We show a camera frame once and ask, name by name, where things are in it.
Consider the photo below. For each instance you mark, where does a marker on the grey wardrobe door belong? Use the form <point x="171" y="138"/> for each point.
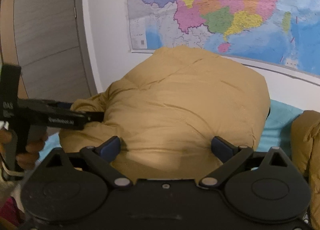
<point x="47" y="39"/>

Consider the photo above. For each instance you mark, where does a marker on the tan puffer coat black collar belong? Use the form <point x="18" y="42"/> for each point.
<point x="167" y="110"/>

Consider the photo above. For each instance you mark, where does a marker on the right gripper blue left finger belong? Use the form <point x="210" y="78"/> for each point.
<point x="99" y="159"/>

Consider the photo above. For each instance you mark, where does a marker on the teal grey striped bedsheet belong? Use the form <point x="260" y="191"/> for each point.
<point x="277" y="128"/>

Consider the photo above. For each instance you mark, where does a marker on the colourful wall map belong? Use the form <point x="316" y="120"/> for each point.
<point x="281" y="32"/>

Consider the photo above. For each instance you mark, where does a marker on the person's left hand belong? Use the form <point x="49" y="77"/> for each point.
<point x="26" y="160"/>

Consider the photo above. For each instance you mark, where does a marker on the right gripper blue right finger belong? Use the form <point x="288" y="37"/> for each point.
<point x="233" y="158"/>

